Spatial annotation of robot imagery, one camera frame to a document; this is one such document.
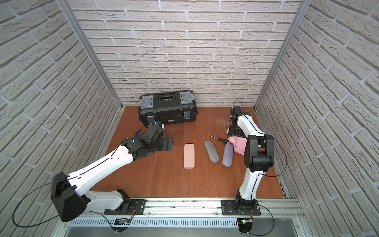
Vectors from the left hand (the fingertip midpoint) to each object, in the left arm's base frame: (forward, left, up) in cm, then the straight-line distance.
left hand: (168, 139), depth 79 cm
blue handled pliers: (+17, +26, -18) cm, 36 cm away
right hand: (+9, -45, -9) cm, 47 cm away
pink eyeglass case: (-2, -11, -16) cm, 19 cm away
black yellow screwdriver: (+9, -36, -16) cm, 40 cm away
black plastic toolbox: (+26, +4, -1) cm, 27 cm away
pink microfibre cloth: (+6, -44, -14) cm, 46 cm away
